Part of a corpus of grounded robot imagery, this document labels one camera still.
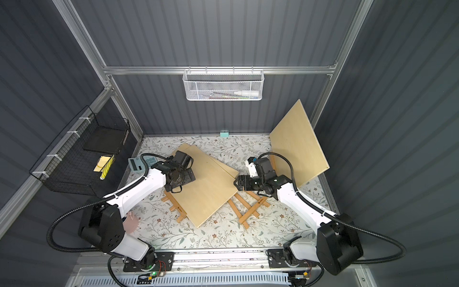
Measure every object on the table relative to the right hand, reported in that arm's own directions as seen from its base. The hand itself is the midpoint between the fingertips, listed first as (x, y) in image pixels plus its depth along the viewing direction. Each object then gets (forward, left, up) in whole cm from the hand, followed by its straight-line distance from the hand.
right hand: (244, 182), depth 83 cm
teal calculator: (+17, +61, -10) cm, 64 cm away
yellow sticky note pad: (+2, +61, +13) cm, 62 cm away
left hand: (+2, +28, -3) cm, 28 cm away
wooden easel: (-10, -3, -10) cm, 15 cm away
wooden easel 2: (-9, +32, -10) cm, 35 cm away
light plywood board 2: (+15, +21, -9) cm, 27 cm away
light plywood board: (+3, +15, -8) cm, 18 cm away
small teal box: (+45, +12, -12) cm, 48 cm away
